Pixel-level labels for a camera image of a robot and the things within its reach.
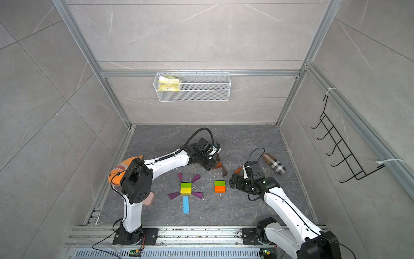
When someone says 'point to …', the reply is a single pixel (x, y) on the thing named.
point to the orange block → (219, 189)
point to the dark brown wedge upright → (218, 158)
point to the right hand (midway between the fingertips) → (237, 183)
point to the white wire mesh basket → (193, 87)
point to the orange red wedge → (219, 165)
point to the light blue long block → (186, 208)
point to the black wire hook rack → (357, 170)
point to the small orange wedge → (237, 171)
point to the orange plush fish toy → (116, 176)
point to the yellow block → (186, 191)
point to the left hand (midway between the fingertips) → (215, 161)
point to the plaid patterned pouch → (276, 165)
